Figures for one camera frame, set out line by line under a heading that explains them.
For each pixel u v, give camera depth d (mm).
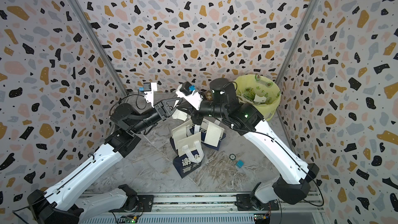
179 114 596
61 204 380
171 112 560
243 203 742
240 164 857
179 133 751
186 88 442
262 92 939
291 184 399
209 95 517
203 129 798
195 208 731
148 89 534
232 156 897
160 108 522
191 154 732
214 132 731
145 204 735
